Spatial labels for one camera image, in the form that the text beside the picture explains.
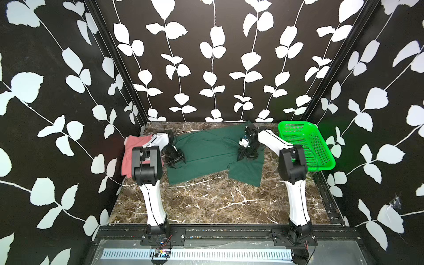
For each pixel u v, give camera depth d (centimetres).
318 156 101
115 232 78
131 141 98
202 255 70
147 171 56
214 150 110
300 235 64
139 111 114
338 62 87
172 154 86
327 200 88
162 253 70
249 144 89
